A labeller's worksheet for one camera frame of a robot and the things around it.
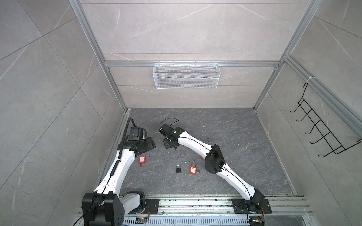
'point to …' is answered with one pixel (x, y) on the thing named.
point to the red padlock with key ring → (142, 160)
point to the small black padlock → (178, 169)
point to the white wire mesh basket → (186, 76)
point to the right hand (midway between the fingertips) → (168, 143)
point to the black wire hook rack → (327, 137)
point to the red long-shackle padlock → (193, 168)
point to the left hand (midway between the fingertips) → (149, 141)
